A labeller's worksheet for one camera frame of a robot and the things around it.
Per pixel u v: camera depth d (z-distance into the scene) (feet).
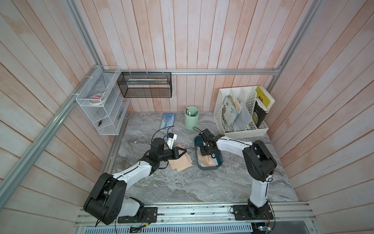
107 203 1.36
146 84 3.40
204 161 3.04
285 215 2.45
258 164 1.67
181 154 2.59
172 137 2.55
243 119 3.22
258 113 3.22
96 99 2.45
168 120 3.75
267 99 2.99
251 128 3.49
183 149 2.64
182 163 2.99
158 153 2.21
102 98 2.33
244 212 2.36
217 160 3.04
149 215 2.40
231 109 3.20
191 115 3.50
